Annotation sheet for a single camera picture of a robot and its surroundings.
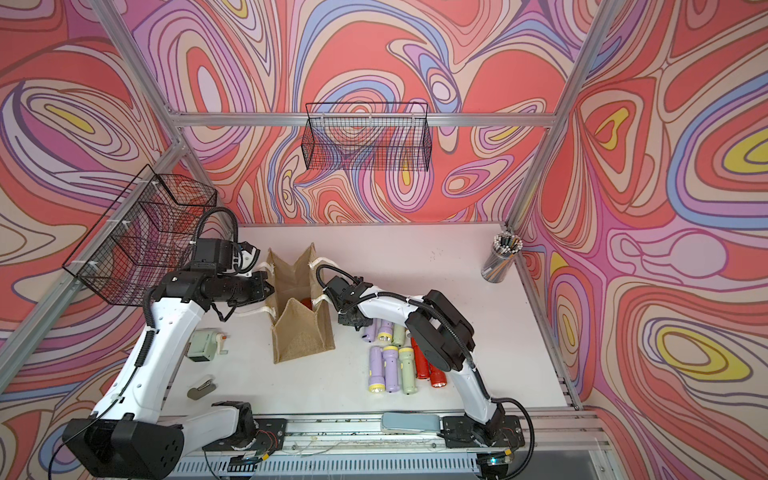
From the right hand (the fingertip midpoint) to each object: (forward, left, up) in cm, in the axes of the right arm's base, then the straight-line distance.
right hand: (356, 325), depth 94 cm
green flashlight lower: (-16, -15, +2) cm, 22 cm away
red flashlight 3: (-17, -23, +3) cm, 29 cm away
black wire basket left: (+14, +53, +31) cm, 63 cm away
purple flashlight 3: (-18, -7, +4) cm, 20 cm away
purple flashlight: (-4, -5, +4) cm, 7 cm away
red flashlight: (-2, +11, +18) cm, 21 cm away
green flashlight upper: (-5, -14, +3) cm, 15 cm away
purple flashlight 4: (-11, -11, +3) cm, 16 cm away
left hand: (0, +18, +23) cm, 29 cm away
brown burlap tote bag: (-6, +11, +23) cm, 26 cm away
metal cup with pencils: (+15, -47, +11) cm, 50 cm away
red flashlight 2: (-15, -20, +3) cm, 25 cm away
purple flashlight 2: (-4, -9, +4) cm, 11 cm away
